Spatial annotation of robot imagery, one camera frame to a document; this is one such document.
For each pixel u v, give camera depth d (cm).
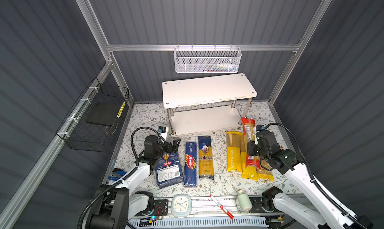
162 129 75
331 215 40
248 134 76
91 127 72
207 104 77
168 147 77
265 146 57
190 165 84
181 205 72
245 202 69
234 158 89
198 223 71
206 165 86
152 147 66
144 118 112
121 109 80
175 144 79
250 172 83
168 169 79
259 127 68
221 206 74
